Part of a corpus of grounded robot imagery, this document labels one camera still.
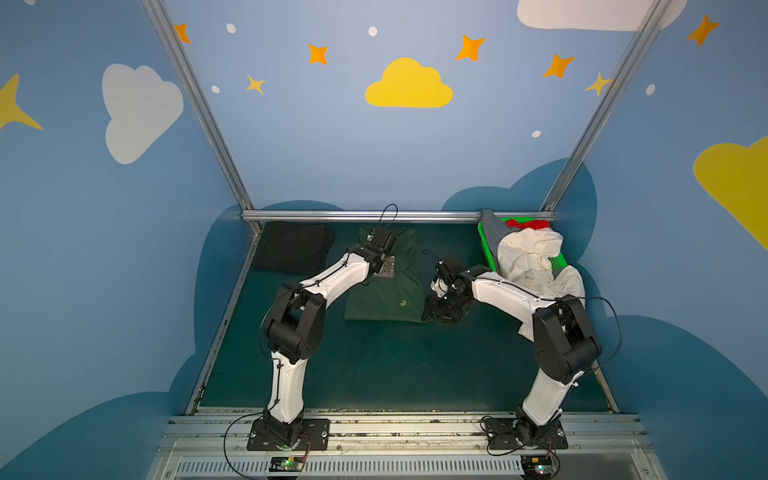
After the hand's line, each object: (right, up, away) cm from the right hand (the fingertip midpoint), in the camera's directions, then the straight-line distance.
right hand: (431, 316), depth 90 cm
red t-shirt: (+42, +31, +21) cm, 56 cm away
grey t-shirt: (+26, +29, +19) cm, 43 cm away
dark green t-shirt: (-10, +4, +9) cm, 14 cm away
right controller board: (+23, -33, -18) cm, 44 cm away
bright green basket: (+46, +17, +11) cm, 50 cm away
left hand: (-17, +16, +7) cm, 24 cm away
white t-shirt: (+36, +19, +15) cm, 43 cm away
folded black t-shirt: (-48, +22, +25) cm, 58 cm away
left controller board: (-38, -32, -19) cm, 53 cm away
